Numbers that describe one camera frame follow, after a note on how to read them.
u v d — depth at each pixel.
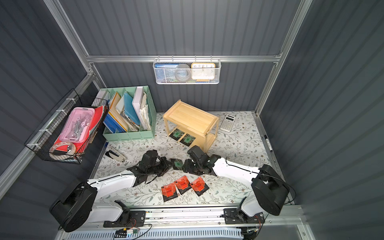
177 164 0.88
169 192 0.82
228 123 1.12
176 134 1.05
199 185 0.84
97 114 0.77
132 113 0.96
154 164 0.71
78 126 0.72
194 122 0.88
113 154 0.96
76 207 0.42
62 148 0.67
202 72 0.89
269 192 0.43
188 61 0.89
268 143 1.07
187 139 1.02
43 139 0.62
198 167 0.63
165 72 0.92
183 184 0.84
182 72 0.91
